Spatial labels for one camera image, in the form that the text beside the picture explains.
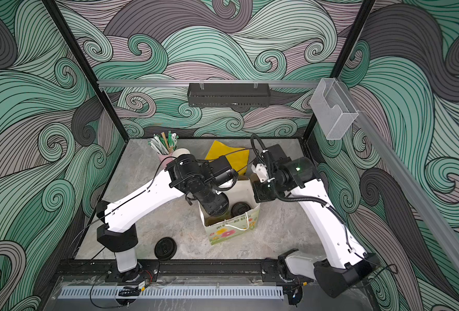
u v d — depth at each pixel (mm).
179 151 928
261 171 622
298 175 427
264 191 576
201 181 420
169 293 760
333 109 792
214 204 546
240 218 672
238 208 764
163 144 952
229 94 955
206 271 742
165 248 770
